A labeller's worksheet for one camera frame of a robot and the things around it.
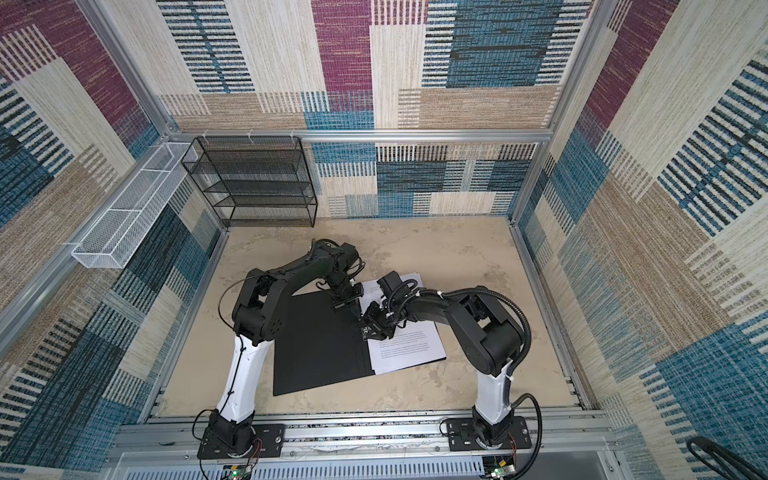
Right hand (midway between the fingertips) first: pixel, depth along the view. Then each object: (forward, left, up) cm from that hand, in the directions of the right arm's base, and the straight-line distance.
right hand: (359, 332), depth 88 cm
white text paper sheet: (-3, -15, -4) cm, 16 cm away
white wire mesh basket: (+10, +55, +31) cm, 64 cm away
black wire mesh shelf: (+53, +39, +14) cm, 67 cm away
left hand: (+7, -1, -3) cm, 7 cm away
